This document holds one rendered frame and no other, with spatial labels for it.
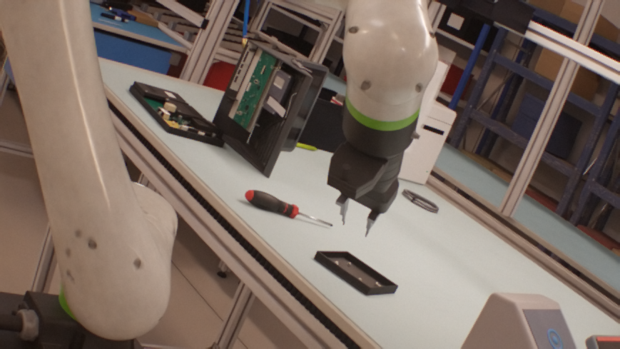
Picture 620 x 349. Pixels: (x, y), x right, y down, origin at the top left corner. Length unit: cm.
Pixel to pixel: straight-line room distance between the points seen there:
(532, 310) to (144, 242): 45
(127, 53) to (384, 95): 238
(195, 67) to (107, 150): 245
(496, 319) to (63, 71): 56
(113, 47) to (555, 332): 249
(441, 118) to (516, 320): 127
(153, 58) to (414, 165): 144
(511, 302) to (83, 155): 51
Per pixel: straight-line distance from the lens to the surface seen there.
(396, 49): 91
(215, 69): 350
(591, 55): 192
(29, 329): 109
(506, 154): 636
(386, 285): 130
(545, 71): 573
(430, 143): 219
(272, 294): 127
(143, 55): 329
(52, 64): 84
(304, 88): 159
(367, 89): 95
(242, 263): 133
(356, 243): 146
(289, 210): 142
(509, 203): 286
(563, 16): 580
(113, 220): 88
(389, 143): 102
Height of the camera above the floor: 138
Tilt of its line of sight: 12 degrees down
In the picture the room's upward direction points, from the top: 24 degrees clockwise
